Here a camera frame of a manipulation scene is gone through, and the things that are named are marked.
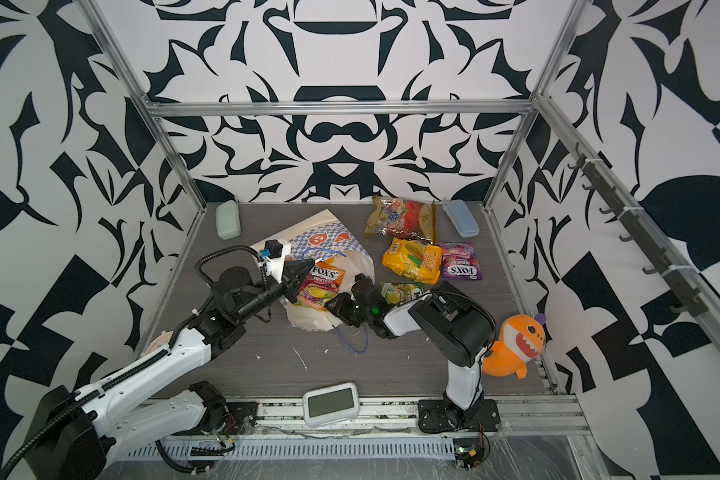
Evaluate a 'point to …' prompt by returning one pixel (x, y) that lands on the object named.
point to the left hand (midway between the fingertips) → (312, 255)
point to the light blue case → (461, 217)
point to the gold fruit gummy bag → (392, 216)
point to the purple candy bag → (460, 260)
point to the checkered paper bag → (324, 256)
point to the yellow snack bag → (418, 260)
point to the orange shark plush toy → (521, 341)
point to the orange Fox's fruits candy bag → (320, 285)
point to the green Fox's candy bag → (398, 293)
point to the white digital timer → (331, 405)
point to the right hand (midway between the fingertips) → (326, 307)
